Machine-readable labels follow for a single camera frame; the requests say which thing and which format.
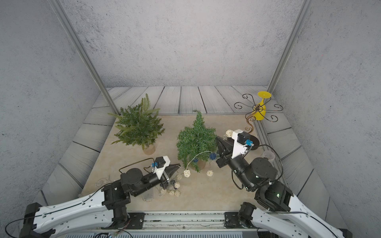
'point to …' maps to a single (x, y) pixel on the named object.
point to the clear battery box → (148, 197)
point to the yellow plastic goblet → (260, 110)
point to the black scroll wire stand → (238, 105)
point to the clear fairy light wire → (101, 181)
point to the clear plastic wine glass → (270, 155)
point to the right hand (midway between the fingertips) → (216, 139)
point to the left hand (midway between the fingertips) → (180, 167)
